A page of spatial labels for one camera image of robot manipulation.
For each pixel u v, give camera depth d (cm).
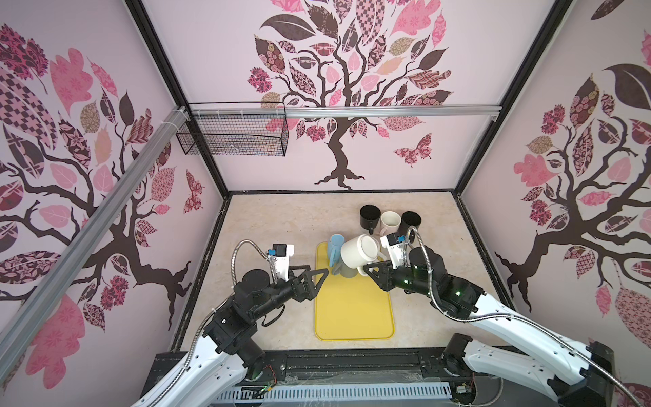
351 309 85
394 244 63
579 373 40
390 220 104
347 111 93
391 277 62
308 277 57
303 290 58
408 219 99
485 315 48
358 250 67
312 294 58
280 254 60
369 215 101
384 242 65
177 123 83
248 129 95
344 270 89
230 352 49
